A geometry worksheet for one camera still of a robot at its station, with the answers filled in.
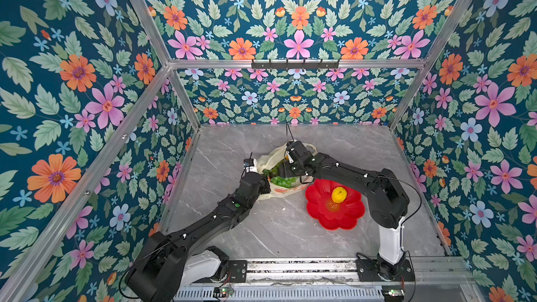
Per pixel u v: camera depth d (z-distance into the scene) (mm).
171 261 405
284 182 912
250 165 736
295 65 933
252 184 631
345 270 749
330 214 901
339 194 862
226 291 700
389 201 501
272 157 867
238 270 737
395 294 704
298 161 714
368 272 735
